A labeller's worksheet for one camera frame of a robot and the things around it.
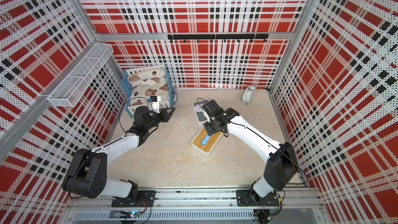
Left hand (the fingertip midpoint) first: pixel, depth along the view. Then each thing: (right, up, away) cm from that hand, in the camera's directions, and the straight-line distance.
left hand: (177, 108), depth 85 cm
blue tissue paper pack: (+16, -19, +3) cm, 25 cm away
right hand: (+21, -10, -4) cm, 23 cm away
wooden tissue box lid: (+13, -17, +5) cm, 21 cm away
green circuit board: (-17, -48, -16) cm, 54 cm away
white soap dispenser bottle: (+45, +9, +19) cm, 50 cm away
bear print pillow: (-29, +18, +29) cm, 45 cm away
